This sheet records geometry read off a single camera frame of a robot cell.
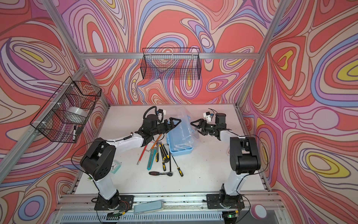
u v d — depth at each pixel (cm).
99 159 48
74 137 71
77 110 74
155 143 95
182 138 76
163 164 87
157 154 91
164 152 91
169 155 91
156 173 82
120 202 72
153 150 92
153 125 71
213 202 72
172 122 78
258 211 67
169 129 77
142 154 91
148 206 70
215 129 80
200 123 82
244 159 49
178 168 85
